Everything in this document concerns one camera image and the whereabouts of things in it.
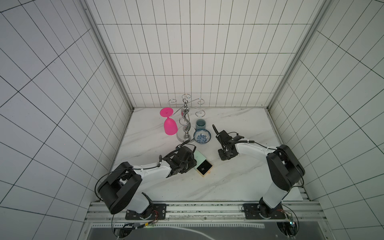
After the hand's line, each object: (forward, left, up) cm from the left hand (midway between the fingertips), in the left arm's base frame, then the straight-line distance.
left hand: (193, 165), depth 87 cm
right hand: (+9, -21, -1) cm, 23 cm away
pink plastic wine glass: (+17, +14, +16) cm, 27 cm away
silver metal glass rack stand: (+23, +5, 0) cm, 23 cm away
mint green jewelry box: (+5, -4, +1) cm, 6 cm away
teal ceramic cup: (+29, -5, +3) cm, 30 cm away
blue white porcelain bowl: (+21, -6, 0) cm, 21 cm away
